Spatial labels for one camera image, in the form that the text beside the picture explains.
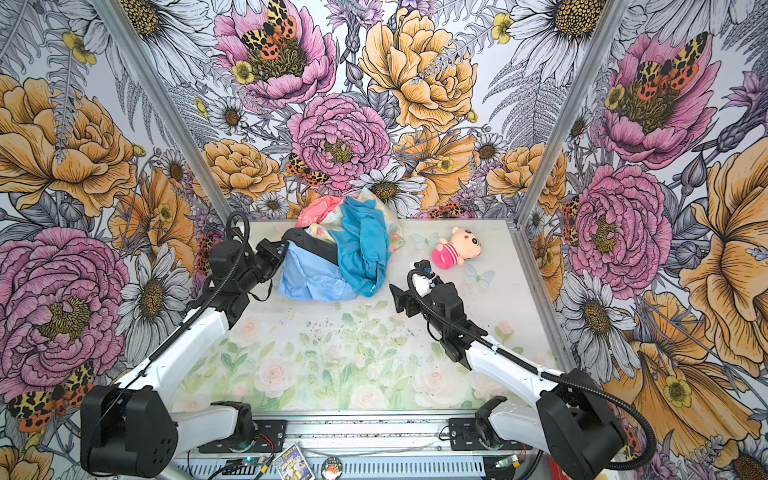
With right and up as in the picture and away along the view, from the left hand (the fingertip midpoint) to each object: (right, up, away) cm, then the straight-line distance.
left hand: (291, 248), depth 82 cm
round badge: (+13, -51, -11) cm, 54 cm away
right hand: (+30, -11, +1) cm, 32 cm away
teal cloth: (+18, +1, +14) cm, 23 cm away
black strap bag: (+4, +1, +5) cm, 6 cm away
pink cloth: (-1, +13, +26) cm, 30 cm away
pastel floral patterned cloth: (+6, +6, +11) cm, 13 cm away
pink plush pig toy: (+52, +1, +25) cm, 57 cm away
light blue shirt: (+3, -8, +1) cm, 8 cm away
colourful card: (+4, -49, -13) cm, 51 cm away
